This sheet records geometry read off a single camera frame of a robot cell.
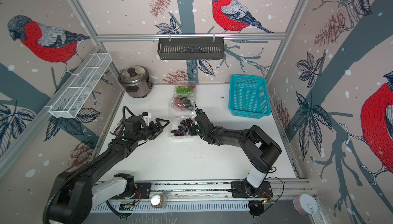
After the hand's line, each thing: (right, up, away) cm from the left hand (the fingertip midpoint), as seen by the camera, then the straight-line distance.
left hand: (168, 123), depth 83 cm
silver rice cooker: (-24, +23, +18) cm, 38 cm away
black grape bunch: (+9, +10, +21) cm, 25 cm away
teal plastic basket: (+55, +15, +31) cm, 65 cm away
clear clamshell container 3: (+12, +23, +32) cm, 41 cm away
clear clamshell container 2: (0, +5, +21) cm, 22 cm away
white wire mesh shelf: (-45, +11, -11) cm, 47 cm away
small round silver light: (0, -29, -20) cm, 35 cm away
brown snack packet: (-36, -7, +12) cm, 39 cm away
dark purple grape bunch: (+7, -5, +9) cm, 12 cm away
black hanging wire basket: (+11, +49, +23) cm, 55 cm away
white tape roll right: (+64, -33, -17) cm, 74 cm away
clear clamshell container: (0, -2, +13) cm, 13 cm away
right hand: (+10, -3, +7) cm, 13 cm away
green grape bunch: (+7, +20, +27) cm, 35 cm away
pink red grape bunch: (+3, +11, +21) cm, 23 cm away
